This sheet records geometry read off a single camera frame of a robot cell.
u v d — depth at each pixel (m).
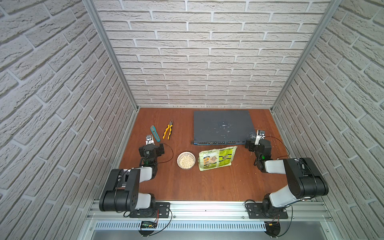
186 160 0.87
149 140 0.79
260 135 0.81
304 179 0.46
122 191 0.43
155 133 1.03
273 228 0.70
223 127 1.03
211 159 0.79
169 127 1.06
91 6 0.70
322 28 0.76
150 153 0.70
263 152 0.72
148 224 0.71
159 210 0.73
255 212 0.73
